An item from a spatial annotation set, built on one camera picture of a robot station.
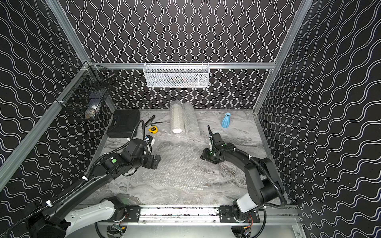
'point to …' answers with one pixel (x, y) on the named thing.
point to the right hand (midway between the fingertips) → (204, 157)
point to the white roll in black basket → (92, 112)
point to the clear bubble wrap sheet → (180, 166)
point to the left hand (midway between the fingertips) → (153, 154)
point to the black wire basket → (84, 96)
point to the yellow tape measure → (153, 129)
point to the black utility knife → (149, 122)
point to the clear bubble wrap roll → (191, 125)
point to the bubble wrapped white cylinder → (176, 118)
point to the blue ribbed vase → (226, 120)
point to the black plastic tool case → (123, 122)
